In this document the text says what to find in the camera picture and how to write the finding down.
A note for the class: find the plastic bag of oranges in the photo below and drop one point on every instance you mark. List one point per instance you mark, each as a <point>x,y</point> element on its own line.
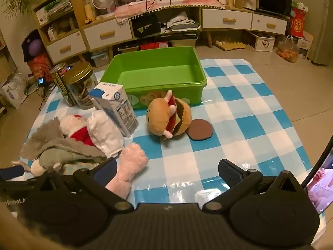
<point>287,52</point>

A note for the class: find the white fluffy cloth pouch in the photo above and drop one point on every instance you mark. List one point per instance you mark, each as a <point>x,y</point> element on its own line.
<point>104,132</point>

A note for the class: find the blue white checkered blanket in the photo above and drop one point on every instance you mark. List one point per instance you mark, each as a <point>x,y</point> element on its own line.
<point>247,125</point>

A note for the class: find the blue white milk carton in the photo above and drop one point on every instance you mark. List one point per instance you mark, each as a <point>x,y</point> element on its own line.
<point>122,114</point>

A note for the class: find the white paper bag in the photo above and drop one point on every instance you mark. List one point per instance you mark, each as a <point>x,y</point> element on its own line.
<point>11,95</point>

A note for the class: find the red gift box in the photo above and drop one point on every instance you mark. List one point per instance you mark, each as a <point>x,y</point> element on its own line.
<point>298,23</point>

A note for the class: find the wooden cabinet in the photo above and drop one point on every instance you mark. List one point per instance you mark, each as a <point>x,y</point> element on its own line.
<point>78,20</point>

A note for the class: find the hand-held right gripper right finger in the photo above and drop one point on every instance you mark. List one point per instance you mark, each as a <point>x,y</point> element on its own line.
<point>229,172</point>

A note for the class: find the brown felt patty disc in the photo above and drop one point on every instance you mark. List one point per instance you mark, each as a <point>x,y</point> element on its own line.
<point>199,129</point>

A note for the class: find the orange red bag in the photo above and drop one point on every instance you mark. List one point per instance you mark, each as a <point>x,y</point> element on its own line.
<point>39,66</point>

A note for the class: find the white cut-out basket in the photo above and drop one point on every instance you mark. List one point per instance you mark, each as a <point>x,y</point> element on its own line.
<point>264,43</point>

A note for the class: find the clear jar with gold lid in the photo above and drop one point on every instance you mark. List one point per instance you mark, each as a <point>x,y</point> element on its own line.
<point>78,88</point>

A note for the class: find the pink tasselled cloth runner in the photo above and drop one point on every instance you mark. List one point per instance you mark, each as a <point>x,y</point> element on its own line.
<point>169,5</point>

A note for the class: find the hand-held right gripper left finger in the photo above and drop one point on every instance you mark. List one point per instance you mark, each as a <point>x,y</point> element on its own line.
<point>108,169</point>

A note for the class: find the purple ball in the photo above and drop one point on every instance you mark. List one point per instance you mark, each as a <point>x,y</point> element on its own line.
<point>36,46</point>

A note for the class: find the grey refrigerator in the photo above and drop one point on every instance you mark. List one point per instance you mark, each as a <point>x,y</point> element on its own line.
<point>321,31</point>

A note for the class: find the tall printed tin can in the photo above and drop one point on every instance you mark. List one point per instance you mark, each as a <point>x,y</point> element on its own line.
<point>60,83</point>

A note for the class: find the pink plush toy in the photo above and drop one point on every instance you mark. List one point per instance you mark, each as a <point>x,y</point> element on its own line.
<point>130,161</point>

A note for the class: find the burger plush toy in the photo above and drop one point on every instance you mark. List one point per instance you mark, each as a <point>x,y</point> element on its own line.
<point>156,109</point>

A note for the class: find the tray of eggs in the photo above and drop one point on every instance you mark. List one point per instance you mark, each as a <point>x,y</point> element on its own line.
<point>230,44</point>

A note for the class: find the black bag with gold emblem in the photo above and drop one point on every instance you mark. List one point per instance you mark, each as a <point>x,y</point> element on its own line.
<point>145,27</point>

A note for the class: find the white and red plush toy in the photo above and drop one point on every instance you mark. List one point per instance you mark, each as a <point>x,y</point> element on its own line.
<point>72,125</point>

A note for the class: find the green plastic bin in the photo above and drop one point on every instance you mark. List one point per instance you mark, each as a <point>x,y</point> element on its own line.
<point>153,70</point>

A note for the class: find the clear plastic storage box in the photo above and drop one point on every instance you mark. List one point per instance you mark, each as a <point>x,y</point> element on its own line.
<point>100,58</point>

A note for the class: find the stack of papers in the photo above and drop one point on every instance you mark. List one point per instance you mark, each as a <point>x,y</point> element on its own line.
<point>182,22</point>

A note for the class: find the grey green plush toy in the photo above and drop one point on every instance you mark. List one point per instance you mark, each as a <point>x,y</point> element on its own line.
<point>46,140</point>

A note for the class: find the small white desk fan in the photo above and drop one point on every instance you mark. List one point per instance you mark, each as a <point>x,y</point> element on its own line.
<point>102,1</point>

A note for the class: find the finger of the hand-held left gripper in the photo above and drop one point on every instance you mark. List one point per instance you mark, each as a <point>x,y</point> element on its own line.
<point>10,172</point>

